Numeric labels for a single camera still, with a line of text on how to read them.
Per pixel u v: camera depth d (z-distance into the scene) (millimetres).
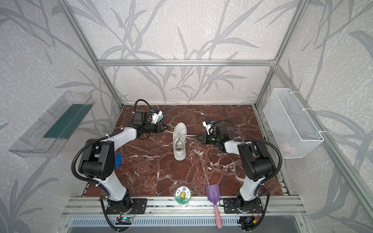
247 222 754
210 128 845
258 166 476
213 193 772
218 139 770
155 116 858
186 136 919
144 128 754
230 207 734
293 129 619
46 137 631
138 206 736
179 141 910
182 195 704
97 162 483
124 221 717
